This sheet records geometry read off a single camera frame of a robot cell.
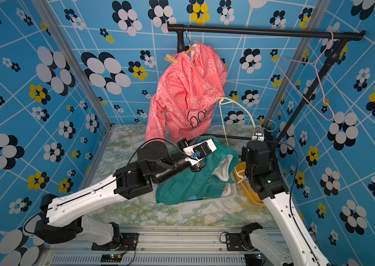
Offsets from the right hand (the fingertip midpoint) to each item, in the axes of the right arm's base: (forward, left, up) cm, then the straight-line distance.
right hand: (260, 143), depth 69 cm
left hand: (-11, +22, +17) cm, 29 cm away
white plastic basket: (-14, +8, -25) cm, 30 cm away
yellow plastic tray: (-12, 0, -26) cm, 28 cm away
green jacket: (-14, +20, -6) cm, 25 cm away
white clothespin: (-12, +9, -7) cm, 16 cm away
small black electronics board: (-37, +65, -34) cm, 82 cm away
